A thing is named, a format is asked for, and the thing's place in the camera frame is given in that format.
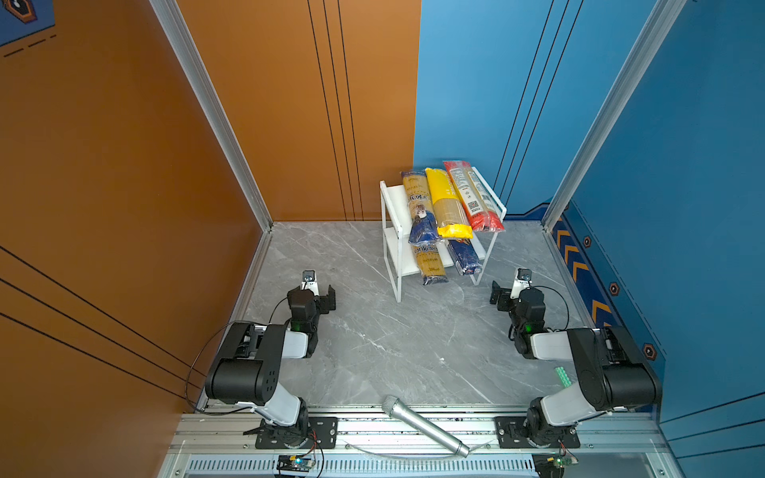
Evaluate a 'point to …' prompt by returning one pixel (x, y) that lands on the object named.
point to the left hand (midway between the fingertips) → (316, 283)
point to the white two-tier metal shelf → (399, 254)
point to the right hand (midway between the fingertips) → (511, 283)
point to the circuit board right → (562, 461)
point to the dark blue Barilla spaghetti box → (464, 256)
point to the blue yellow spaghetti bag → (431, 264)
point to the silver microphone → (392, 405)
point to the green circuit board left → (295, 463)
